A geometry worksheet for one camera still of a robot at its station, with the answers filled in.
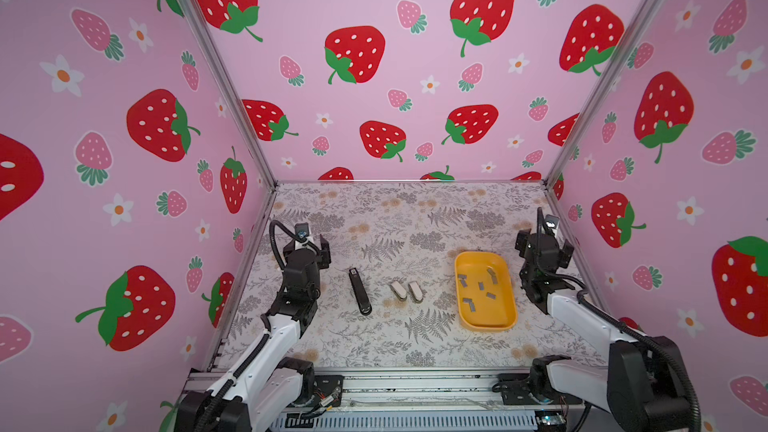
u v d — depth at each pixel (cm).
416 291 88
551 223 71
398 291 89
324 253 75
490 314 87
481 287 92
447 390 76
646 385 41
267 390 55
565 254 75
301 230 68
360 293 90
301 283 60
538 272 65
